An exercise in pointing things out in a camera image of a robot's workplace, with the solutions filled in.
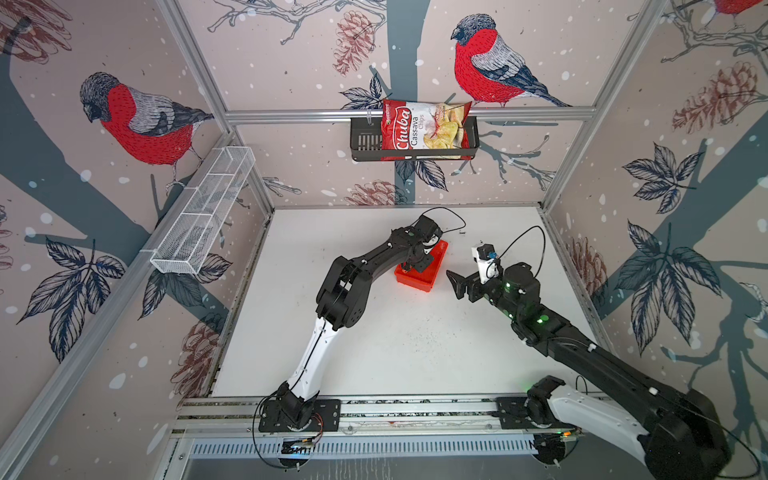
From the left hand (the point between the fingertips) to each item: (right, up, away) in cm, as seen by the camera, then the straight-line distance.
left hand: (420, 257), depth 100 cm
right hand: (+8, -1, -21) cm, 23 cm away
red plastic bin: (+1, -7, -6) cm, 9 cm away
